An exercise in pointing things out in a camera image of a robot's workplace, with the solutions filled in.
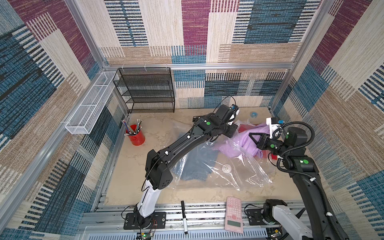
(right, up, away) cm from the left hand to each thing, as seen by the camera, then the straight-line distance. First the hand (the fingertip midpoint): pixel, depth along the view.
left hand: (234, 127), depth 78 cm
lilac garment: (+3, -8, -5) cm, 10 cm away
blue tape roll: (+26, +9, +39) cm, 48 cm away
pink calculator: (-2, -44, -5) cm, 44 cm away
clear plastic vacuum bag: (-2, -16, -8) cm, 18 cm away
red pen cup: (-57, -5, +18) cm, 60 cm away
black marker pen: (-26, -41, -2) cm, 49 cm away
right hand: (+6, -4, -6) cm, 10 cm away
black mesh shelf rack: (-56, +27, +33) cm, 70 cm away
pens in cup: (-61, -2, +19) cm, 64 cm away
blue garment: (-20, -22, +9) cm, 31 cm away
